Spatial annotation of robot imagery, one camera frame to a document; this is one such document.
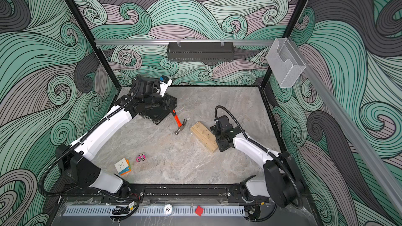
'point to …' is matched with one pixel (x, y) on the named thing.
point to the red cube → (199, 210)
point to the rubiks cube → (123, 166)
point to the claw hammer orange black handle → (180, 125)
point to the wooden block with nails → (205, 135)
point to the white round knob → (168, 208)
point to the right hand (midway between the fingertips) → (211, 135)
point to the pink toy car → (142, 157)
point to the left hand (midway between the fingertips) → (174, 96)
